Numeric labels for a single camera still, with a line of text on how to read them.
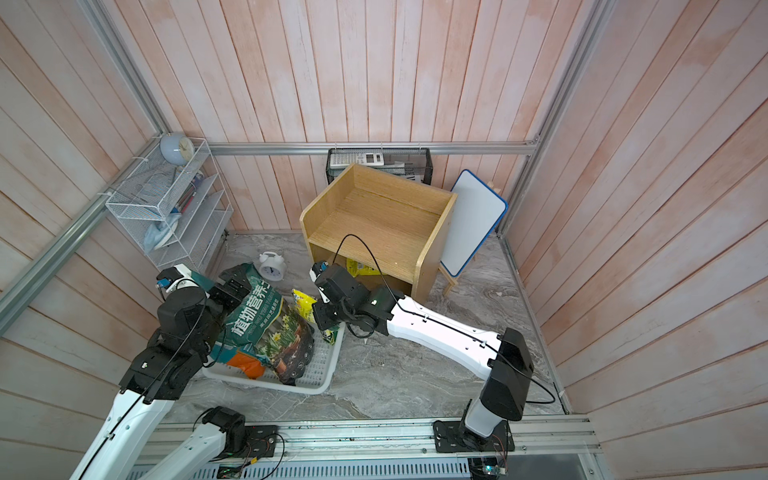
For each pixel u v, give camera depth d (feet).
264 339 2.37
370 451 2.40
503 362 1.35
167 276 1.79
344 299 1.74
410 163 3.30
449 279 3.13
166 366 1.50
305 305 2.40
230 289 1.94
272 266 3.30
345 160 2.97
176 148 2.64
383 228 2.57
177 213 2.68
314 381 2.71
